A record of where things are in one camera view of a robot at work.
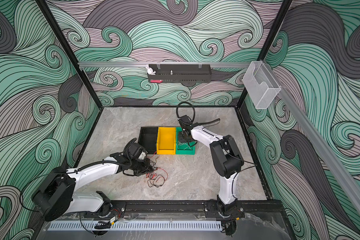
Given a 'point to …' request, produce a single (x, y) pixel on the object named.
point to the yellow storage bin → (166, 140)
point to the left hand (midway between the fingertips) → (154, 169)
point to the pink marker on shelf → (156, 81)
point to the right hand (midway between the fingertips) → (184, 138)
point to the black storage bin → (148, 139)
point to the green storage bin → (183, 148)
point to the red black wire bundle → (157, 177)
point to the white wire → (180, 144)
